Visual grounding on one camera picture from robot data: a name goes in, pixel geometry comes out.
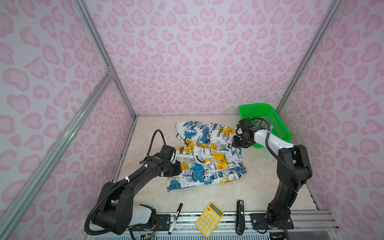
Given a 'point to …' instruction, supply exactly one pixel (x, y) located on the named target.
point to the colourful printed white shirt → (207, 155)
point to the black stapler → (240, 220)
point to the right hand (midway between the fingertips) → (236, 142)
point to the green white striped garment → (263, 121)
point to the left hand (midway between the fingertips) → (182, 169)
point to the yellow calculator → (209, 219)
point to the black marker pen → (175, 219)
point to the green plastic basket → (277, 125)
